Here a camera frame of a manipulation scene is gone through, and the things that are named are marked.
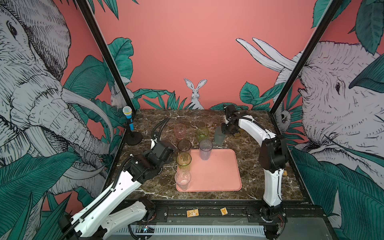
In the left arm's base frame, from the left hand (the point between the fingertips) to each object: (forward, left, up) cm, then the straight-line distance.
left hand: (161, 149), depth 72 cm
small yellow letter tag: (-24, -30, -22) cm, 45 cm away
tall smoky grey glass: (+6, -10, -8) cm, 14 cm away
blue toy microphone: (+27, +24, 0) cm, 36 cm away
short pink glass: (+27, -6, -21) cm, 34 cm away
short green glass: (+23, -22, -19) cm, 37 cm away
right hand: (+21, -36, -12) cm, 43 cm away
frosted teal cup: (+20, -34, -19) cm, 44 cm away
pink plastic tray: (-3, -33, -26) cm, 42 cm away
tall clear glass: (-7, -9, -21) cm, 24 cm away
